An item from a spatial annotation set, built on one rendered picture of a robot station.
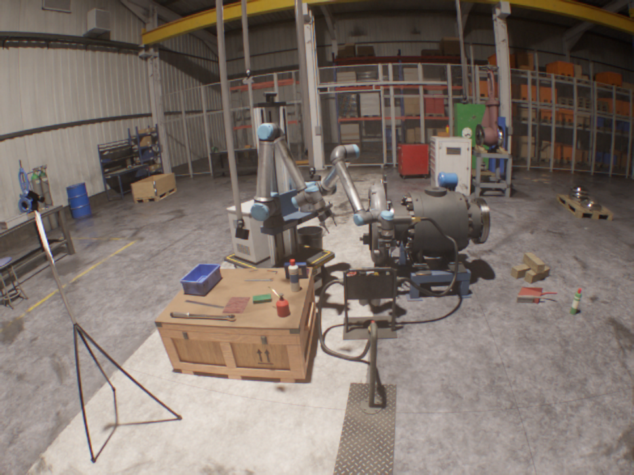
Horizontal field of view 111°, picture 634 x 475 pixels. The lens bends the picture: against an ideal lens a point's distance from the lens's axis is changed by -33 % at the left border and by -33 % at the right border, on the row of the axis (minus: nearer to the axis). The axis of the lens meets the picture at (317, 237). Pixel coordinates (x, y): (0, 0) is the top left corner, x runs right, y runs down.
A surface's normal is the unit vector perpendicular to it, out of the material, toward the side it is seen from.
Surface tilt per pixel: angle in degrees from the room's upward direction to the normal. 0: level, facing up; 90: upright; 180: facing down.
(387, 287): 90
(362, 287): 90
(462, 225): 80
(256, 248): 90
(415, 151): 90
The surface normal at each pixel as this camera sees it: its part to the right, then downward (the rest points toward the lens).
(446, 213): -0.11, -0.21
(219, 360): -0.09, 0.36
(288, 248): 0.78, 0.17
